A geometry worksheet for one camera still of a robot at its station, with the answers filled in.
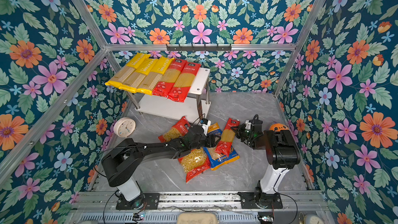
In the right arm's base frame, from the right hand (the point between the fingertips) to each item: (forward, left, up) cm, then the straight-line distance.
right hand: (231, 126), depth 96 cm
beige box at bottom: (-46, +19, -1) cm, 50 cm away
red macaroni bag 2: (-22, +21, -1) cm, 31 cm away
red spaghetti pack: (-1, +27, +32) cm, 42 cm away
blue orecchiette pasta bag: (-21, +10, 0) cm, 23 cm away
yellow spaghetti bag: (+8, +59, +32) cm, 68 cm away
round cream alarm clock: (-2, +65, +4) cm, 65 cm away
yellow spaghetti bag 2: (+5, +51, +32) cm, 61 cm away
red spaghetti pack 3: (-14, +5, +4) cm, 16 cm away
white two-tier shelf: (+2, +22, +19) cm, 29 cm away
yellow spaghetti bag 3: (+11, +42, +32) cm, 54 cm away
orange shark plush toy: (-4, -27, +5) cm, 28 cm away
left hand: (-11, +8, +9) cm, 16 cm away
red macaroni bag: (-3, +32, +2) cm, 33 cm away
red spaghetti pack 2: (+5, +34, +32) cm, 47 cm away
